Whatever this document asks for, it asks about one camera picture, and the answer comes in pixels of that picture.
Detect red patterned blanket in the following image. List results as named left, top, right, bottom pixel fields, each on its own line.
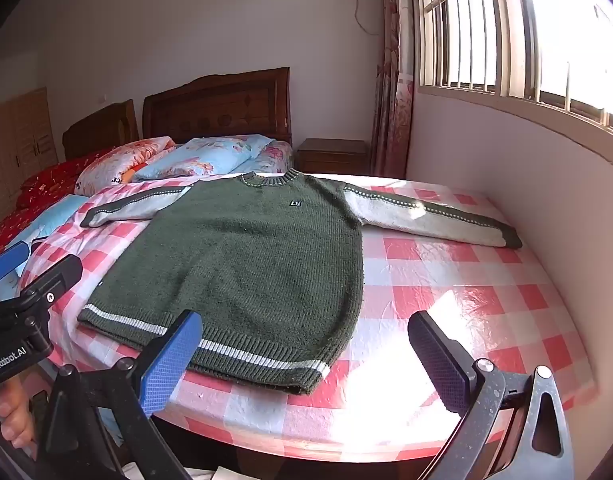
left=0, top=146, right=117, bottom=261

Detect small wooden headboard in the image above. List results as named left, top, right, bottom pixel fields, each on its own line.
left=61, top=99, right=140, bottom=161

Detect light blue floral pillow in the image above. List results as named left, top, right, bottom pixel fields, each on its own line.
left=131, top=133, right=276, bottom=183

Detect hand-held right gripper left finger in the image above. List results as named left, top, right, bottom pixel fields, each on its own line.
left=36, top=310, right=204, bottom=480

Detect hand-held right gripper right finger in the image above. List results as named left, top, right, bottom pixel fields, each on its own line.
left=407, top=310, right=574, bottom=480

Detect person's left hand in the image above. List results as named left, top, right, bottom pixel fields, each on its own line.
left=0, top=376, right=37, bottom=461

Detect large carved wooden headboard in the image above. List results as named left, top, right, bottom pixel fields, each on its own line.
left=142, top=66, right=293, bottom=147

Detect wooden nightstand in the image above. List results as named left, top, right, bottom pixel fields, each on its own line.
left=296, top=138, right=372, bottom=176

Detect light wooden wardrobe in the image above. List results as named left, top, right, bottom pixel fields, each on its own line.
left=0, top=87, right=60, bottom=231

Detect person's cream pants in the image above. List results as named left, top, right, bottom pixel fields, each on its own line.
left=126, top=462, right=267, bottom=480

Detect barred window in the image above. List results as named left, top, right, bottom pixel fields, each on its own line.
left=411, top=0, right=613, bottom=141

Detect red white checked tablecloth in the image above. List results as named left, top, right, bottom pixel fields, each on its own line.
left=19, top=172, right=599, bottom=453

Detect light blue bed sheet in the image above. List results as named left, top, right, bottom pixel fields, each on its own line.
left=96, top=405, right=127, bottom=456

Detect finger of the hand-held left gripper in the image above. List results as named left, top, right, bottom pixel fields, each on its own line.
left=16, top=255, right=84, bottom=307
left=0, top=241, right=31, bottom=283

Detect green knitted sweater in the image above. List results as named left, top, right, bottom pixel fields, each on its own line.
left=79, top=170, right=524, bottom=396

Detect pink floral curtain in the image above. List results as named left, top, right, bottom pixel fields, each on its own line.
left=371, top=0, right=417, bottom=181

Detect pink orange floral pillow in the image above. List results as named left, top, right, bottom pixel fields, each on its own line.
left=75, top=136, right=177, bottom=196

